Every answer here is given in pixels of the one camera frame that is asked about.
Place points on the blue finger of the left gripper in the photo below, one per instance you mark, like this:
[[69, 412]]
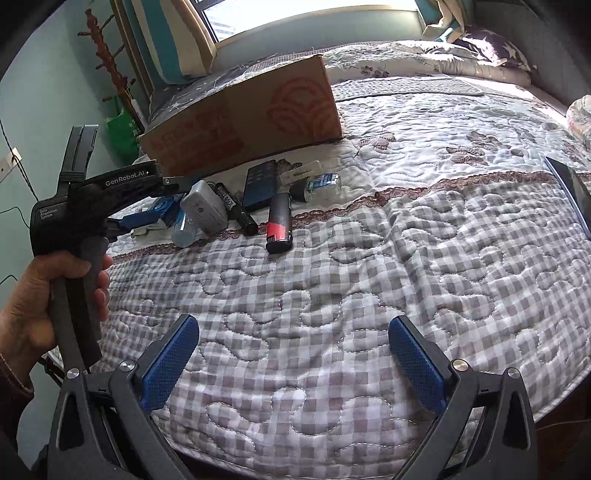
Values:
[[161, 215]]

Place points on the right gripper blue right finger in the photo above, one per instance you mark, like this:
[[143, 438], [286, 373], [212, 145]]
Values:
[[442, 390]]

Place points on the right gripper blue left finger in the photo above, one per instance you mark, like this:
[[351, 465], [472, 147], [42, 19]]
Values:
[[140, 387]]

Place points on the white power adapter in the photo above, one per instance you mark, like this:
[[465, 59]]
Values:
[[205, 209]]

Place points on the black marker pen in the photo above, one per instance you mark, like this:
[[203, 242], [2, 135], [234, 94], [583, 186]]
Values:
[[236, 211]]

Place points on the dark blue remote control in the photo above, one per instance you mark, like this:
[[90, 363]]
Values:
[[260, 186]]

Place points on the black and red lighter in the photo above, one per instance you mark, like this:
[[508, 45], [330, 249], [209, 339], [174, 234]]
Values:
[[279, 238]]

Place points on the blue capped tube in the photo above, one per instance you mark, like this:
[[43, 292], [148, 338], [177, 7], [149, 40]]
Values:
[[185, 232]]

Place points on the person's left hand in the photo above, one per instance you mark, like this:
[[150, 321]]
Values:
[[26, 329]]

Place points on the green bag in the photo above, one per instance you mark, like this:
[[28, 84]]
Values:
[[122, 133]]

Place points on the dark star pattern blanket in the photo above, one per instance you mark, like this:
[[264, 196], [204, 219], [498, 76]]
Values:
[[171, 100]]

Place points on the white flat stick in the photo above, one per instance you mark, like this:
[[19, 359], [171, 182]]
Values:
[[300, 172]]

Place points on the small bottle with black cap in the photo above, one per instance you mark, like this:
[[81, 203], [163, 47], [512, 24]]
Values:
[[324, 187]]

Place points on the brown cardboard box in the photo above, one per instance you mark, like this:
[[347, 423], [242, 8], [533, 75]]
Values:
[[286, 108]]

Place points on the checkered quilted bedspread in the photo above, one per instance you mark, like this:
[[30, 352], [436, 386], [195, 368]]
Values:
[[447, 215]]

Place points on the wooden coat rack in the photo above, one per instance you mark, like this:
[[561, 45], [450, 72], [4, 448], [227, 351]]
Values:
[[94, 30]]

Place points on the black smartphone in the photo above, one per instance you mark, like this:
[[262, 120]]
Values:
[[576, 191]]

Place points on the floral folded quilt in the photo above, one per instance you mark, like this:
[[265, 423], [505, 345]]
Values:
[[413, 58]]

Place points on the curtain right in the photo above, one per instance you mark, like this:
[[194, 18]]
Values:
[[445, 20]]

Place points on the grey padded headboard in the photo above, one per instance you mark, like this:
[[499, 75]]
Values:
[[554, 69]]

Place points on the star pattern pillow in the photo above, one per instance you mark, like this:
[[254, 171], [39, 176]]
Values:
[[494, 48]]

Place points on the wall power socket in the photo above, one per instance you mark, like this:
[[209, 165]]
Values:
[[10, 162]]

